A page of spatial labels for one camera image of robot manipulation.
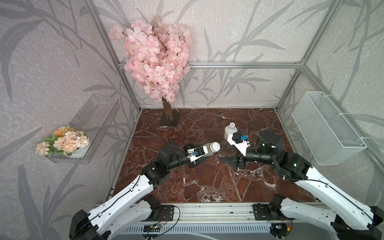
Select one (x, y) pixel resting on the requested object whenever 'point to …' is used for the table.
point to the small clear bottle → (207, 145)
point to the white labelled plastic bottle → (229, 129)
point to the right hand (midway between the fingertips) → (221, 150)
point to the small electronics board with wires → (151, 228)
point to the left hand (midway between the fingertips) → (206, 149)
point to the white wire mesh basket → (329, 137)
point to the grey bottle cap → (215, 147)
